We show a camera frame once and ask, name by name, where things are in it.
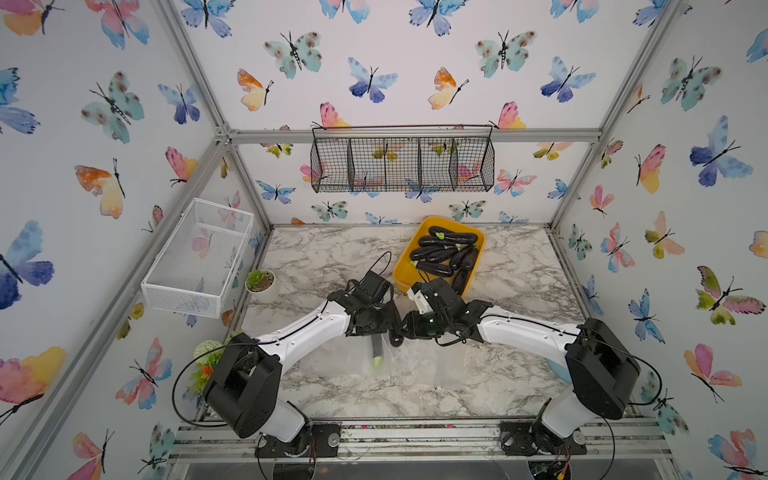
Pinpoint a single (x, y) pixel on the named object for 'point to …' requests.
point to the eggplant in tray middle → (433, 269)
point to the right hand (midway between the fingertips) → (399, 329)
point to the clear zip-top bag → (425, 363)
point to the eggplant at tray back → (458, 237)
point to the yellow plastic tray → (406, 274)
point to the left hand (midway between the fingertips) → (395, 323)
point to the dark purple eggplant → (377, 346)
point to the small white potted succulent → (260, 282)
